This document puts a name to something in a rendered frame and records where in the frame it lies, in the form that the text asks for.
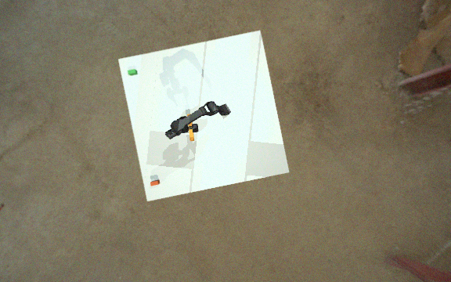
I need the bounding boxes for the green rectangular block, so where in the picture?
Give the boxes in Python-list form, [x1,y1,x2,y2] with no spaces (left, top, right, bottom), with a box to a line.
[128,69,138,76]

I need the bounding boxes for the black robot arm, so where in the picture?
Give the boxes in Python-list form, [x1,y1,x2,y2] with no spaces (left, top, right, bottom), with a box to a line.
[165,101,231,139]

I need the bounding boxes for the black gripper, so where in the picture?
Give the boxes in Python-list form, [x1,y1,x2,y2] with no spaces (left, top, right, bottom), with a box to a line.
[182,124,199,133]

